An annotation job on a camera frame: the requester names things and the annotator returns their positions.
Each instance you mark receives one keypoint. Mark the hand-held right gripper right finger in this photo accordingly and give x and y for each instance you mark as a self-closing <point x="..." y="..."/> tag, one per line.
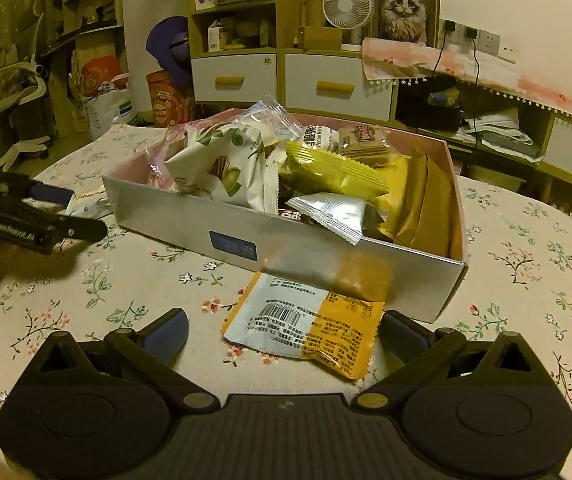
<point x="405" y="337"/>

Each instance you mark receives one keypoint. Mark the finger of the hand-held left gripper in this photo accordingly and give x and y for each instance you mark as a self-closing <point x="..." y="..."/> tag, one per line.
<point x="83" y="230"/>
<point x="53" y="194"/>

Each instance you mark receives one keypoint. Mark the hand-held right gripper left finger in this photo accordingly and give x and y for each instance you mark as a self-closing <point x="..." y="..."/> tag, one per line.
<point x="165" y="335"/>

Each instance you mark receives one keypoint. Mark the white red-striped snack packet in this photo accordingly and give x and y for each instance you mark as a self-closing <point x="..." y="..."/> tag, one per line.
<point x="88" y="202"/>

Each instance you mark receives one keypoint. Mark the shallow pink-lined cardboard box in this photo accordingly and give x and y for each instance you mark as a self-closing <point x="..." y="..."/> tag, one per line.
<point x="175" y="215"/>

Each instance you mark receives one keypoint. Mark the grey and orange snack packet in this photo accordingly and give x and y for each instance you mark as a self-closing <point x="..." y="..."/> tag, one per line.
<point x="286" y="320"/>

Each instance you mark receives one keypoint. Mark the large plain yellow snack packet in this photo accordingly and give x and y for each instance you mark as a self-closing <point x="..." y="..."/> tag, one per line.
<point x="397" y="195"/>

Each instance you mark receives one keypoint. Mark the silver foil snack packet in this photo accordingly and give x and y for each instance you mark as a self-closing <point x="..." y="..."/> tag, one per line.
<point x="331" y="212"/>

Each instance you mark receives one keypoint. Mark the white pecan packet green print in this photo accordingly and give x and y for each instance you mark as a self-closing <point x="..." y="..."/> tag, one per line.
<point x="215" y="165"/>

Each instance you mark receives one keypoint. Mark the red and white snack packet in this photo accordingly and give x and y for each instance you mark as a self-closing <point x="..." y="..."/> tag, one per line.
<point x="291" y="216"/>

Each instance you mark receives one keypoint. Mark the clear packet of brown biscuits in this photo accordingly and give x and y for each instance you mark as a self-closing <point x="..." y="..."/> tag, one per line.
<point x="363" y="145"/>

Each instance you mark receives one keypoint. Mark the clear packet with white cake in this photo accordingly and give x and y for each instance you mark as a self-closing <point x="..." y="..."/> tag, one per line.
<point x="266" y="120"/>

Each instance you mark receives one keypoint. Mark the white pecan packet black lettering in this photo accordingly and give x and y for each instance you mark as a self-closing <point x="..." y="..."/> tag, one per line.
<point x="323" y="140"/>

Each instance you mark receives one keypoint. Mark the white office chair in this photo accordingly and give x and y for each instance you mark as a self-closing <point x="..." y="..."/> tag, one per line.
<point x="15" y="110"/>

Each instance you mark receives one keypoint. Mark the white shopping bag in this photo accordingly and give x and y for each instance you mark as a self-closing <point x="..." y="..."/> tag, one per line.
<point x="108" y="107"/>

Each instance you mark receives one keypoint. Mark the red printed bag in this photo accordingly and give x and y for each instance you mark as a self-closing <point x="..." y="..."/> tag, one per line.
<point x="95" y="67"/>

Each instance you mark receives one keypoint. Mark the floral tablecloth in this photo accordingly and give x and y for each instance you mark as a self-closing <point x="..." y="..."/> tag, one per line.
<point x="516" y="260"/>

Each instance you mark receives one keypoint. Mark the orange patterned bag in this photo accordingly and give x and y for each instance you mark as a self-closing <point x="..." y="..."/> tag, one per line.
<point x="165" y="100"/>

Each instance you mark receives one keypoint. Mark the purple plush toy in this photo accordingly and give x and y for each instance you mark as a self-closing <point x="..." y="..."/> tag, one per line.
<point x="165" y="45"/>

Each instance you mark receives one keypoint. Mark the cluttered wooden shelf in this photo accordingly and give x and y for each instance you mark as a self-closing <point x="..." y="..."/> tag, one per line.
<point x="80" y="5"/>

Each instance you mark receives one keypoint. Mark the pile of papers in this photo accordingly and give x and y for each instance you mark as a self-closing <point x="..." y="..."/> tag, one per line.
<point x="496" y="132"/>

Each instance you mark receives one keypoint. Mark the small white carton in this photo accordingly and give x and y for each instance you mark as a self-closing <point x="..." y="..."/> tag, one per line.
<point x="214" y="35"/>

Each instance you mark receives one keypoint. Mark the wooden cabinet with white drawers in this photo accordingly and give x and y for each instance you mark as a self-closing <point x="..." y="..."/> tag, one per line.
<point x="282" y="75"/>

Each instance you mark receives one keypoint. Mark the pink tasselled cabinet runner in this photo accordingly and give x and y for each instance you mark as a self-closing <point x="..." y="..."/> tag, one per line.
<point x="516" y="80"/>

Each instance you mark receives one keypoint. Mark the brown cardboard box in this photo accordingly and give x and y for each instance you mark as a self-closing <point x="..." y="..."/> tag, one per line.
<point x="318" y="37"/>

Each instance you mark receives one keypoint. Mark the black charger plug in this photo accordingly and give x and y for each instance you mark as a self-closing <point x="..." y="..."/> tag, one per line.
<point x="449" y="26"/>
<point x="471" y="34"/>

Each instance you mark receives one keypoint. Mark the cardboard tube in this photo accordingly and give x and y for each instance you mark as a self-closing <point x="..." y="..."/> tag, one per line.
<point x="313" y="2"/>

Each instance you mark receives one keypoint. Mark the framed cat picture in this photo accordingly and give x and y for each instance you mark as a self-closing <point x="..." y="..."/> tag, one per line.
<point x="403" y="7"/>

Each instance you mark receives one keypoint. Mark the small white desk fan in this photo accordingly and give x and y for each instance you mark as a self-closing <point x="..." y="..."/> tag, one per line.
<point x="348" y="7"/>

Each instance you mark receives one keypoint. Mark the white wall socket plate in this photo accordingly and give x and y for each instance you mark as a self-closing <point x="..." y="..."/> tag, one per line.
<point x="488" y="42"/>

